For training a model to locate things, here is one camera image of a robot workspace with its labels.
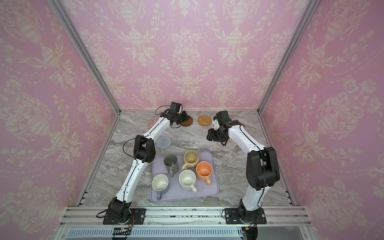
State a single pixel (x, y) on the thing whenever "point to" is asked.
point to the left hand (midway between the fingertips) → (190, 116)
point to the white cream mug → (187, 179)
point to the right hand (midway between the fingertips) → (211, 137)
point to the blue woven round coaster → (163, 142)
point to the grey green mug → (171, 164)
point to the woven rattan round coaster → (204, 120)
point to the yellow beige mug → (191, 160)
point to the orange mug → (204, 170)
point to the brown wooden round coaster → (188, 122)
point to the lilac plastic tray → (173, 191)
